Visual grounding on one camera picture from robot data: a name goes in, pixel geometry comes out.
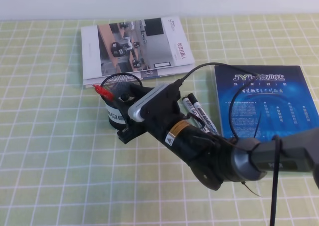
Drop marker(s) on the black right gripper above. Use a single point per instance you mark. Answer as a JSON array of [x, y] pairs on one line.
[[208, 155]]

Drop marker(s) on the red pen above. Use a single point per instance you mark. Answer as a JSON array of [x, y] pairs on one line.
[[103, 92]]

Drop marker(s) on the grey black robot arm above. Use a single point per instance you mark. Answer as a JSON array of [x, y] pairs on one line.
[[252, 159]]

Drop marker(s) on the black mesh pen holder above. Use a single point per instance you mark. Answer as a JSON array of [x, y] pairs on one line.
[[119, 86]]

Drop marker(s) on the black whiteboard marker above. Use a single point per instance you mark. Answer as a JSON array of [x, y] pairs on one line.
[[189, 106], [208, 122]]

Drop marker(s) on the blue JYD brochure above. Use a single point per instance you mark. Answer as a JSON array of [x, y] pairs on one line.
[[264, 101]]

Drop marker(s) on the white photo brochure stack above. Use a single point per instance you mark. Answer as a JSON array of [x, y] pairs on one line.
[[146, 48]]

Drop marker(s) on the green grid tablecloth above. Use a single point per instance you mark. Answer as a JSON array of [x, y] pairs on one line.
[[62, 164]]

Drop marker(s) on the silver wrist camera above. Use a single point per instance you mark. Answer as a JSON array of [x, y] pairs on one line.
[[151, 105]]

